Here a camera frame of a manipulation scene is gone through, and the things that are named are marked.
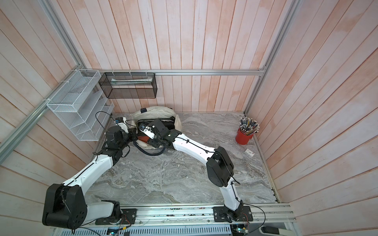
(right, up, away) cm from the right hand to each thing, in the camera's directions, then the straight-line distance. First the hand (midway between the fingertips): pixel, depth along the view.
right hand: (152, 135), depth 86 cm
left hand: (-9, +3, 0) cm, 10 cm away
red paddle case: (-6, -2, +3) cm, 7 cm away
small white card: (+63, -12, +12) cm, 65 cm away
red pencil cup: (+58, -3, +13) cm, 60 cm away
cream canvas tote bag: (-2, +14, +7) cm, 16 cm away
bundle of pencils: (+58, +5, +3) cm, 59 cm away
